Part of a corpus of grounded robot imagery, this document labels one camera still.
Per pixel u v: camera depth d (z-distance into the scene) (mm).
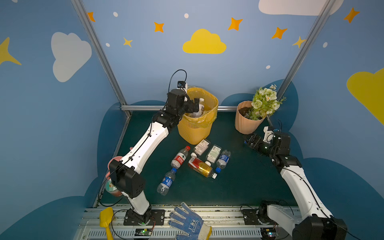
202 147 981
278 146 601
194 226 717
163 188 825
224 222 738
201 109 931
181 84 636
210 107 954
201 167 861
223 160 910
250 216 748
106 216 727
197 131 860
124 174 425
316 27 763
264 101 907
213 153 950
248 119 955
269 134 711
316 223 400
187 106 673
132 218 709
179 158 883
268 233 716
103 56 863
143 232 714
